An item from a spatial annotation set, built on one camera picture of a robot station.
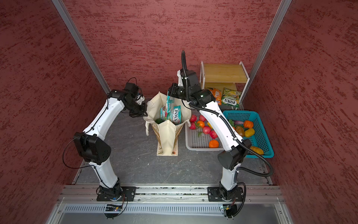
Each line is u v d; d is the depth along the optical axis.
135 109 0.71
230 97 0.97
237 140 0.45
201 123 0.98
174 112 0.91
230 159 0.52
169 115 0.92
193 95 0.51
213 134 0.92
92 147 0.47
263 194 0.76
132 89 0.67
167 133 0.79
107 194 0.68
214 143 0.89
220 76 0.97
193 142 0.95
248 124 0.98
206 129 0.97
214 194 0.74
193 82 0.52
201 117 1.02
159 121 0.90
